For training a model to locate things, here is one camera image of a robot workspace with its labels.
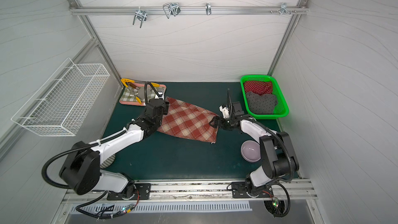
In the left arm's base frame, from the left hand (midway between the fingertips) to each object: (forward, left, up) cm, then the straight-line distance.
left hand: (160, 99), depth 85 cm
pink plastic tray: (+28, +29, -18) cm, 44 cm away
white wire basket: (-13, +40, +11) cm, 44 cm away
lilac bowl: (-22, -50, -18) cm, 58 cm away
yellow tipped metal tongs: (+30, +36, -16) cm, 50 cm away
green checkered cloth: (+18, +30, -18) cm, 40 cm away
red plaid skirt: (-3, -15, -18) cm, 23 cm away
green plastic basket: (+6, -75, -16) cm, 77 cm away
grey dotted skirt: (+7, -62, -12) cm, 63 cm away
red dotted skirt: (+23, -63, -13) cm, 68 cm away
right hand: (-6, -32, -14) cm, 35 cm away
